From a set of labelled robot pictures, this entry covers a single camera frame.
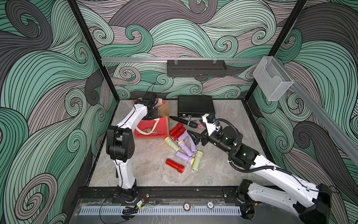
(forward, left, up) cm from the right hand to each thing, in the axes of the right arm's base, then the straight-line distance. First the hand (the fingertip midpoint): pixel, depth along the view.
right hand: (193, 126), depth 66 cm
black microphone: (+19, -2, -26) cm, 32 cm away
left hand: (+22, +26, -17) cm, 38 cm away
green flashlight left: (+5, +11, -28) cm, 30 cm away
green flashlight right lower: (-9, -3, -28) cm, 29 cm away
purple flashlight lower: (-4, +3, -29) cm, 30 cm away
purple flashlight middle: (+1, +2, -28) cm, 28 cm away
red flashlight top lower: (+10, +10, -27) cm, 30 cm away
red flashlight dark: (-11, +8, -27) cm, 30 cm away
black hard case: (+36, -6, -25) cm, 44 cm away
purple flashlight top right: (+3, -2, -27) cm, 27 cm away
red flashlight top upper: (+19, +7, -28) cm, 35 cm away
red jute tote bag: (+11, +21, -18) cm, 30 cm away
